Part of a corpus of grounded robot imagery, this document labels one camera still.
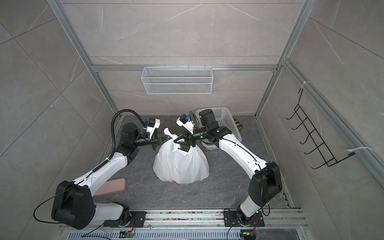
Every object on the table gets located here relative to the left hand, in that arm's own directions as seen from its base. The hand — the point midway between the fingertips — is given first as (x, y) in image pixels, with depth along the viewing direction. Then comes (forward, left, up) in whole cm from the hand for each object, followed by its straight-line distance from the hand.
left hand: (174, 135), depth 70 cm
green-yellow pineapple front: (-3, -4, -6) cm, 8 cm away
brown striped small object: (+29, -43, -27) cm, 59 cm away
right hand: (-1, -2, -2) cm, 3 cm away
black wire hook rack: (-7, -64, +1) cm, 65 cm away
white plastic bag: (-8, +2, -16) cm, 18 cm away
